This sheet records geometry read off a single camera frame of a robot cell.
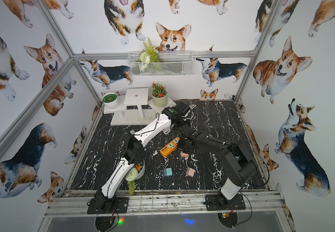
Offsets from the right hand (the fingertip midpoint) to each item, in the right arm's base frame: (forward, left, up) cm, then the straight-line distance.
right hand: (178, 150), depth 90 cm
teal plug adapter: (-13, +6, 0) cm, 14 cm away
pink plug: (-13, -7, -1) cm, 14 cm away
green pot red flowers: (+26, +11, +22) cm, 36 cm away
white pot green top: (+24, +42, +21) cm, 52 cm away
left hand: (+11, -9, +7) cm, 16 cm away
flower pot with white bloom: (-18, +21, +13) cm, 31 cm away
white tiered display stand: (+38, +35, -2) cm, 52 cm away
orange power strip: (+2, +5, -1) cm, 6 cm away
